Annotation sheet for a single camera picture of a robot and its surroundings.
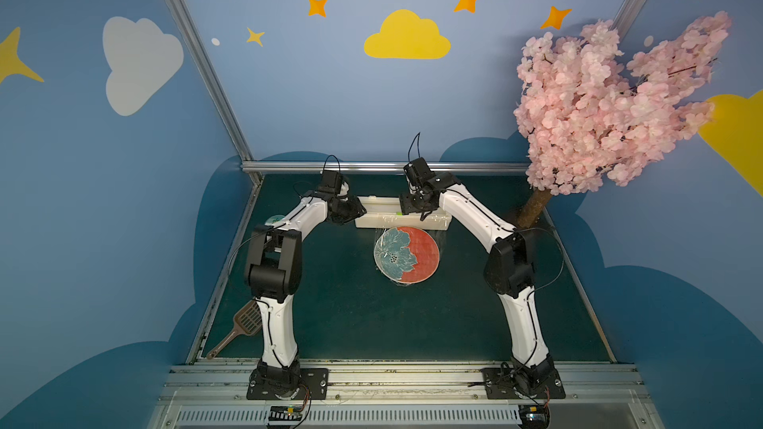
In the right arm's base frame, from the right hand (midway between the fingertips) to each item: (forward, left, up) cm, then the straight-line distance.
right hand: (415, 201), depth 97 cm
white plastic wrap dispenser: (0, +10, -7) cm, 12 cm away
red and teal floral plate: (-13, +2, -12) cm, 18 cm away
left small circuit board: (-59, +31, -16) cm, 68 cm away
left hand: (-1, +18, -4) cm, 18 cm away
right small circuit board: (-55, -31, -17) cm, 65 cm away
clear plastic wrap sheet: (-7, -9, -9) cm, 14 cm away
